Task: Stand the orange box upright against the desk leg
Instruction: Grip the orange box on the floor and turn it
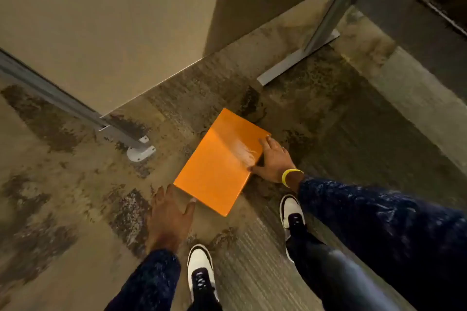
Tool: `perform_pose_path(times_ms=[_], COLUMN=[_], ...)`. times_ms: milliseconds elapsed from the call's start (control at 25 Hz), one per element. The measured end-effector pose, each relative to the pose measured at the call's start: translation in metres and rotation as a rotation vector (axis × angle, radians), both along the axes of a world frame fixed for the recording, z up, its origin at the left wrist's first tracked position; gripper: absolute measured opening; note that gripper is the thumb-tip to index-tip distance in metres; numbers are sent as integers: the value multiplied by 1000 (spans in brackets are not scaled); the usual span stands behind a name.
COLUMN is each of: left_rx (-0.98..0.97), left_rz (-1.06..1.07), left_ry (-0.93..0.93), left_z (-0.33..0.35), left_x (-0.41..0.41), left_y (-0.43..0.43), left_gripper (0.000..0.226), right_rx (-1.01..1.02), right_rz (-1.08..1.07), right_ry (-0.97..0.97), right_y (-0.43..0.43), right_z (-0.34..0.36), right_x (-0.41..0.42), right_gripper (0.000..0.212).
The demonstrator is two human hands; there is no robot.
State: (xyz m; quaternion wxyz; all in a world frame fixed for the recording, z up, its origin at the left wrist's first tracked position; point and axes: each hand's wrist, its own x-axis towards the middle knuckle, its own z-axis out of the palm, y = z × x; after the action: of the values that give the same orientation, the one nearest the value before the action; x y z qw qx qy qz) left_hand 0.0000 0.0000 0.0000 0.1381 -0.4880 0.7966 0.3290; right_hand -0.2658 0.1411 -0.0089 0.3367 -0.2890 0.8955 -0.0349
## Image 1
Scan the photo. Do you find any person's left hand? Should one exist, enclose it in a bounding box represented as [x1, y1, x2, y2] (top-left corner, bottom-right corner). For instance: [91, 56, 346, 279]
[145, 184, 197, 254]

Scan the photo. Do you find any person's right hand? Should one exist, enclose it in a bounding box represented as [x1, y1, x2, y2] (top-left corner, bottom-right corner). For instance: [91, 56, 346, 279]
[248, 135, 298, 184]

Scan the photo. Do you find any orange box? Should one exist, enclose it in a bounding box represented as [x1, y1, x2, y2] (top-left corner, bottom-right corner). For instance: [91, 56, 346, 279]
[173, 108, 271, 217]

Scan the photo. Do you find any person's left forearm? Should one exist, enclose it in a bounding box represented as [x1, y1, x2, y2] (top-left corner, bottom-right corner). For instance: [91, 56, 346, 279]
[105, 248, 182, 311]

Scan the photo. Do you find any person's right forearm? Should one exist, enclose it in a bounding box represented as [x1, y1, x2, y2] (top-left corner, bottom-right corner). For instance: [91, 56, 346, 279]
[285, 171, 467, 311]

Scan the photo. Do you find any yellow wristband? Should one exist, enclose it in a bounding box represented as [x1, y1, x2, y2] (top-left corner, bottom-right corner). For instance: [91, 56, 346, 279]
[281, 168, 305, 189]

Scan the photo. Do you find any white and black right shoe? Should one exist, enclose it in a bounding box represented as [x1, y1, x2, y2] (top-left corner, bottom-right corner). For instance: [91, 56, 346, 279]
[279, 194, 306, 263]

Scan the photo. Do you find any white and black shoe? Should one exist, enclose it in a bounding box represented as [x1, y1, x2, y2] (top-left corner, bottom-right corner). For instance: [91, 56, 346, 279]
[279, 194, 306, 263]
[187, 244, 221, 304]

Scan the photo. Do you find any white and black left shoe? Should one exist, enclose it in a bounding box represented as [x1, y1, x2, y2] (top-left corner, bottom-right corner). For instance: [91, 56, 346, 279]
[187, 244, 221, 304]

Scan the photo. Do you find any dark left trouser leg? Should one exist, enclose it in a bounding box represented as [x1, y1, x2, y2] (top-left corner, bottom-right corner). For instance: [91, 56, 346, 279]
[188, 283, 223, 311]

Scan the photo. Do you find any dark trouser leg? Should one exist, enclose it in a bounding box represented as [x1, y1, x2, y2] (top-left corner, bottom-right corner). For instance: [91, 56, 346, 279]
[286, 225, 402, 311]
[188, 283, 223, 311]

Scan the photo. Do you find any dark right trouser leg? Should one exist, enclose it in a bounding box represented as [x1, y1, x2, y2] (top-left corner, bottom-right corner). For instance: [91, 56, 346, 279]
[286, 225, 402, 311]

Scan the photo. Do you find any grey metal desk leg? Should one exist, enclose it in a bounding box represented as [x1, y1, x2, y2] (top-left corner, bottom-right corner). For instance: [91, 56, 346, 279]
[0, 48, 150, 150]

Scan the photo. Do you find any white floor bracket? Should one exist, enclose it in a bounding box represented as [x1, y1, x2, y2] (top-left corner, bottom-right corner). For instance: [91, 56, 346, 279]
[126, 135, 157, 163]

